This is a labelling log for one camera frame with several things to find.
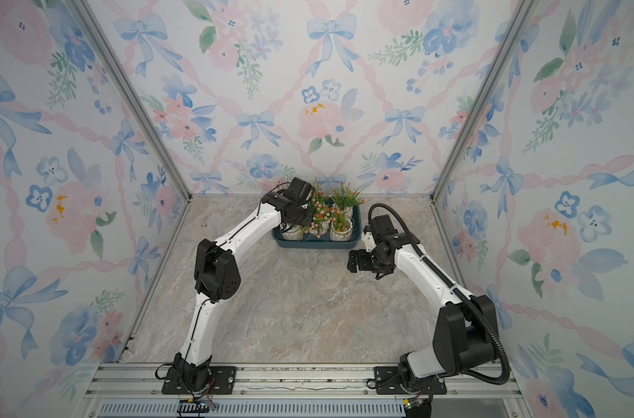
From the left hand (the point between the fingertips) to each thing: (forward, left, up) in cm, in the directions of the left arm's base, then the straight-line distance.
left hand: (310, 215), depth 96 cm
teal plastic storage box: (-4, 0, -11) cm, 12 cm away
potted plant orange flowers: (+10, -14, -2) cm, 17 cm away
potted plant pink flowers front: (-8, -4, +7) cm, 11 cm away
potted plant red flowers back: (-3, +6, -7) cm, 10 cm away
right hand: (-15, -17, -3) cm, 23 cm away
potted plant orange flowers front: (-4, -11, -2) cm, 12 cm away
